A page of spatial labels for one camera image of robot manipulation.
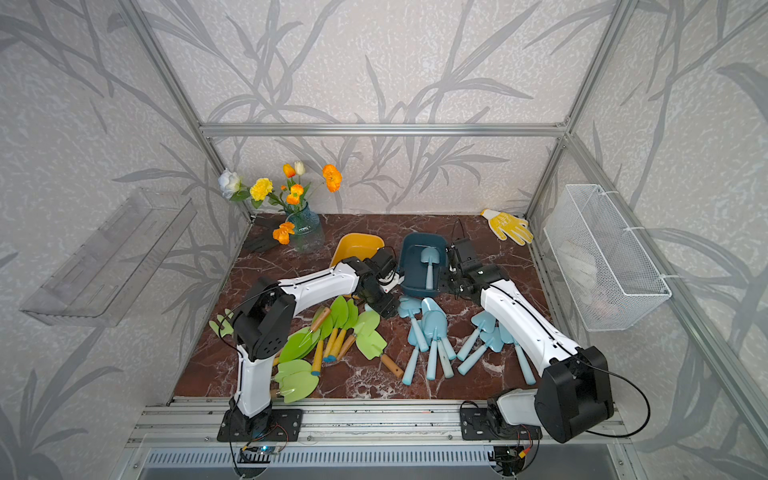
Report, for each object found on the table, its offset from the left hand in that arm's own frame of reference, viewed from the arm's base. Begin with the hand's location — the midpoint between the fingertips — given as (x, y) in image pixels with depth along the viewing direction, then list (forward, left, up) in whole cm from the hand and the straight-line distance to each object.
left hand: (387, 306), depth 92 cm
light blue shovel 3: (+1, -13, 0) cm, 14 cm away
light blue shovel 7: (-11, -31, 0) cm, 33 cm away
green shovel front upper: (-18, +26, -1) cm, 31 cm away
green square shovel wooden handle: (-18, -2, -1) cm, 18 cm away
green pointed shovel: (-4, +12, -2) cm, 13 cm away
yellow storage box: (+26, +11, -1) cm, 28 cm away
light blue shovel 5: (-10, -8, -2) cm, 13 cm away
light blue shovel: (+20, -15, 0) cm, 25 cm away
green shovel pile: (-7, +18, -2) cm, 20 cm away
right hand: (+3, -17, +12) cm, 21 cm away
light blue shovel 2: (0, -7, -1) cm, 7 cm away
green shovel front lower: (-22, +24, -3) cm, 33 cm away
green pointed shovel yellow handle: (-1, +15, -2) cm, 15 cm away
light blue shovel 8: (-10, -35, 0) cm, 37 cm away
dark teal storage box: (+15, -9, -2) cm, 17 cm away
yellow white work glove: (+37, -46, -2) cm, 59 cm away
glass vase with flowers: (+25, +30, +10) cm, 40 cm away
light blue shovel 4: (-8, -15, +1) cm, 17 cm away
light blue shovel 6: (-5, -29, +1) cm, 30 cm away
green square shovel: (-4, +6, -2) cm, 8 cm away
